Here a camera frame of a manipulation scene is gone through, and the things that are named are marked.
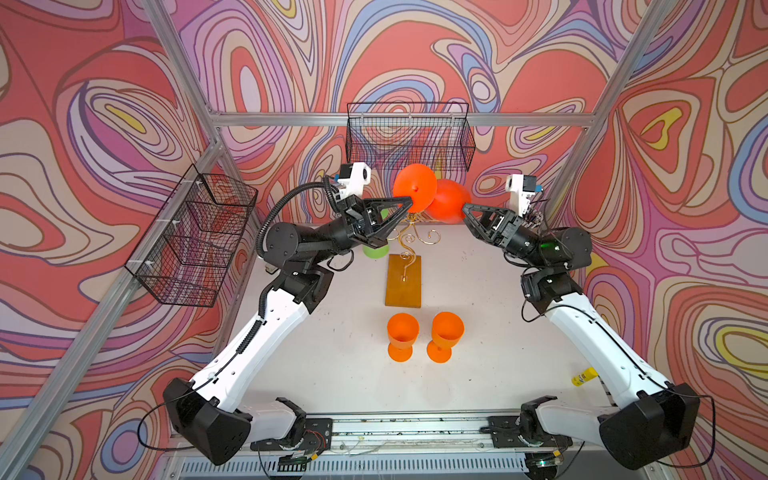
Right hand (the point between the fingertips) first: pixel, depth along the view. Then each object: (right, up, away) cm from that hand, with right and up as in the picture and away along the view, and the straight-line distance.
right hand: (457, 218), depth 56 cm
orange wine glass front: (+3, -28, +25) cm, 38 cm away
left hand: (-10, -1, -13) cm, 17 cm away
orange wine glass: (-9, -27, +23) cm, 37 cm away
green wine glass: (-15, -6, +32) cm, 36 cm away
